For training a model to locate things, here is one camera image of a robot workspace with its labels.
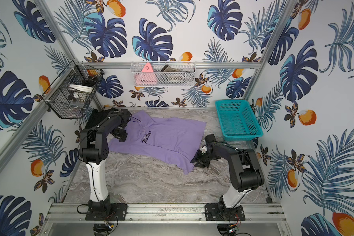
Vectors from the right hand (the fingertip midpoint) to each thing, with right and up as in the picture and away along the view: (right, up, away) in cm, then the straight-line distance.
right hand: (193, 162), depth 91 cm
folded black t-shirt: (-73, +31, +25) cm, 84 cm away
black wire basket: (-76, +41, -1) cm, 87 cm away
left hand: (-53, +17, +6) cm, 55 cm away
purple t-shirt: (-13, +12, +11) cm, 20 cm away
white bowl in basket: (-60, +43, -11) cm, 75 cm away
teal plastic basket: (+37, +27, +23) cm, 51 cm away
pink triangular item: (-29, +52, -1) cm, 60 cm away
